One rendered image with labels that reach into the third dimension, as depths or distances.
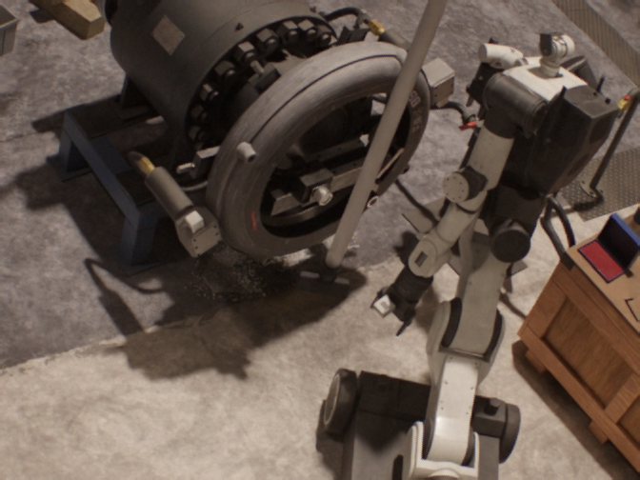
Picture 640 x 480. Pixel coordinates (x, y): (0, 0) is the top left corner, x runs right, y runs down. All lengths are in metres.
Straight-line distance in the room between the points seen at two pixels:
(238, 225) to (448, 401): 0.75
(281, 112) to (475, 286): 0.71
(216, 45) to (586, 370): 1.61
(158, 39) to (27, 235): 0.81
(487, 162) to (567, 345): 1.07
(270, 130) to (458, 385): 0.86
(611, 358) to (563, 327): 0.23
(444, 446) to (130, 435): 0.90
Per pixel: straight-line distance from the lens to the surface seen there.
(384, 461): 3.07
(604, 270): 3.49
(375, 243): 3.87
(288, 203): 3.08
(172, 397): 3.23
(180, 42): 3.21
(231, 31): 3.14
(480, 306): 3.02
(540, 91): 2.77
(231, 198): 2.96
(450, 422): 2.98
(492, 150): 2.71
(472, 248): 3.02
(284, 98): 2.85
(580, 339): 3.58
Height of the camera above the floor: 2.60
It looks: 43 degrees down
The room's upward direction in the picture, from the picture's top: 22 degrees clockwise
